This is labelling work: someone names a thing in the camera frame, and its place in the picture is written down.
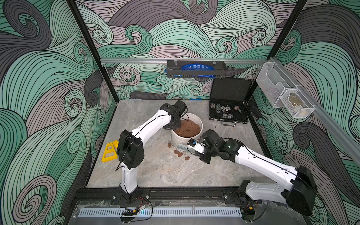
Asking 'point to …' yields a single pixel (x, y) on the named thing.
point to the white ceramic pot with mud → (191, 126)
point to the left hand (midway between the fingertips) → (175, 125)
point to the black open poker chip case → (227, 96)
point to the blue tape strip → (196, 99)
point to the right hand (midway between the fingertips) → (199, 151)
